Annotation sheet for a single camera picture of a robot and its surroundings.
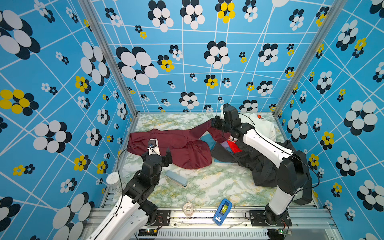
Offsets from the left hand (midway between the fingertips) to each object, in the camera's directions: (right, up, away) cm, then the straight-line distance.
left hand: (161, 148), depth 74 cm
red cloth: (+42, -2, +23) cm, 48 cm away
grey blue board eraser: (+6, -18, +9) cm, 21 cm away
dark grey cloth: (+52, -13, +12) cm, 55 cm away
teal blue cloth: (+28, 0, +27) cm, 39 cm away
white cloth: (+63, +10, +25) cm, 68 cm away
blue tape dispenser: (+30, -31, -2) cm, 43 cm away
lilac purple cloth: (+37, -1, +24) cm, 44 cm away
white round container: (-23, -15, -2) cm, 27 cm away
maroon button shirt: (+13, -4, +23) cm, 27 cm away
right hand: (+26, +15, +12) cm, 32 cm away
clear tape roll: (+13, -31, +2) cm, 34 cm away
